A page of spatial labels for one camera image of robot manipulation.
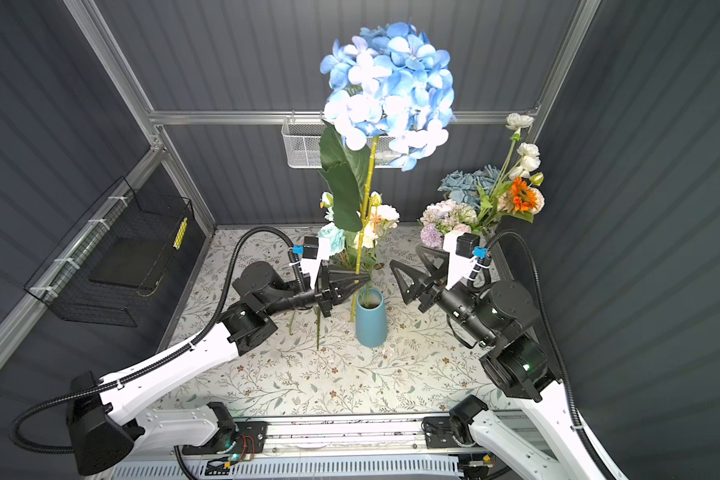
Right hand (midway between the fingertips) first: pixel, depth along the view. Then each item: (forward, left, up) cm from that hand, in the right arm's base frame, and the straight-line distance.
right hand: (408, 260), depth 54 cm
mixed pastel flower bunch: (+12, +24, -41) cm, 49 cm away
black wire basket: (+17, +72, -15) cm, 76 cm away
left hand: (-1, +7, -4) cm, 8 cm away
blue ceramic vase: (+2, +7, -28) cm, 29 cm away
